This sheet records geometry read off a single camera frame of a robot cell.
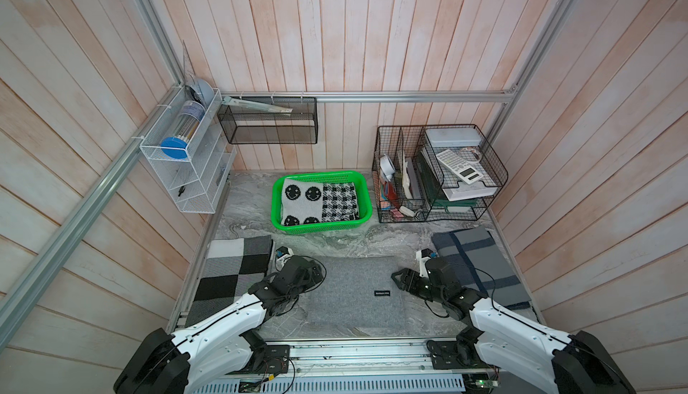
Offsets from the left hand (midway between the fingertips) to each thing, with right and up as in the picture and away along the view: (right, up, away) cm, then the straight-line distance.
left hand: (311, 276), depth 85 cm
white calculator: (+52, +35, +5) cm, 63 cm away
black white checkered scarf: (-28, +1, +5) cm, 29 cm away
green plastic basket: (+19, +25, +16) cm, 35 cm away
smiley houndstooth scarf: (-4, +24, +19) cm, 31 cm away
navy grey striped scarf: (+58, +5, +8) cm, 59 cm away
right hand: (+28, 0, +1) cm, 28 cm away
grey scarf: (+15, -4, -3) cm, 16 cm away
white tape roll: (+29, +38, +25) cm, 54 cm away
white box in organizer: (+54, +49, +16) cm, 74 cm away
